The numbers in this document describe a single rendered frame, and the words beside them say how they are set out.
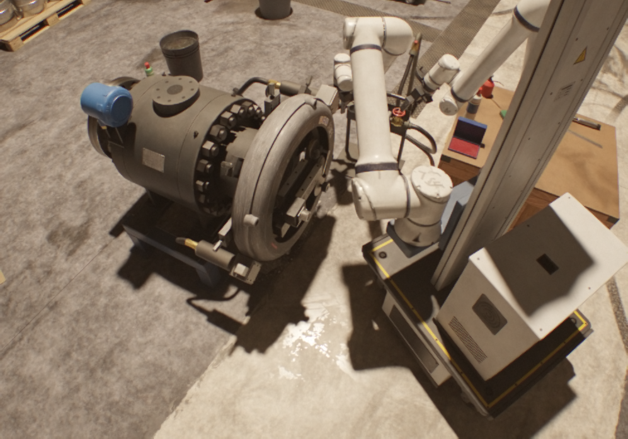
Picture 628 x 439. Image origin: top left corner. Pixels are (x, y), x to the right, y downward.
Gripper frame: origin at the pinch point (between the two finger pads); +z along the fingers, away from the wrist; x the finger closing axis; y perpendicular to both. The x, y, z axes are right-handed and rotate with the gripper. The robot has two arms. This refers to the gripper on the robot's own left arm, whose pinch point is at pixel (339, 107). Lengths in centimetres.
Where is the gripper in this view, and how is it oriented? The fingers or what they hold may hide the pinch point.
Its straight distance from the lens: 239.7
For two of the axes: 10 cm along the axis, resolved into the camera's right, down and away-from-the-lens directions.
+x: -5.7, -6.4, 5.1
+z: 0.0, 6.2, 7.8
